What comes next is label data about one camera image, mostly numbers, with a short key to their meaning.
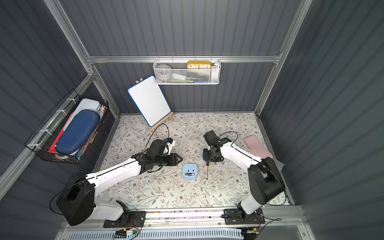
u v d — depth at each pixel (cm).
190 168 89
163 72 84
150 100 96
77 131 68
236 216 73
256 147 100
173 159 73
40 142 61
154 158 65
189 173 85
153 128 102
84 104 78
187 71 90
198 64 87
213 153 65
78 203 41
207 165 85
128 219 71
